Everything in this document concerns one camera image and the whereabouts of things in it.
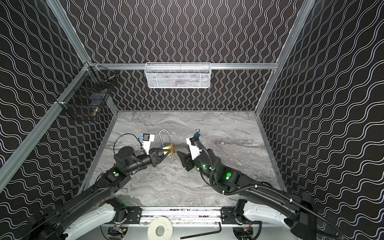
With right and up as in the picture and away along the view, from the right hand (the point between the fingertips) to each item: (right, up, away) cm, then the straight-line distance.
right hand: (182, 149), depth 69 cm
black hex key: (+10, -40, +2) cm, 41 cm away
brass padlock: (-6, +1, +3) cm, 6 cm away
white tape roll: (-10, -36, +4) cm, 37 cm away
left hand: (-5, -1, -1) cm, 5 cm away
